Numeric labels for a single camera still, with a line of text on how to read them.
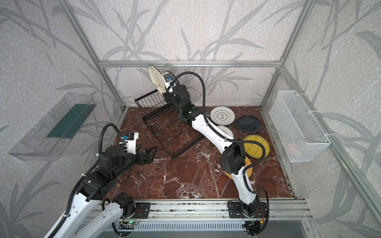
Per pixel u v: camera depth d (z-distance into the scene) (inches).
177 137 40.1
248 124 43.8
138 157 23.6
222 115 45.2
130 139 22.8
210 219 29.1
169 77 24.5
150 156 24.2
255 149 25.0
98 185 18.1
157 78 31.8
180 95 22.0
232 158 20.4
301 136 23.9
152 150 24.8
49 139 25.5
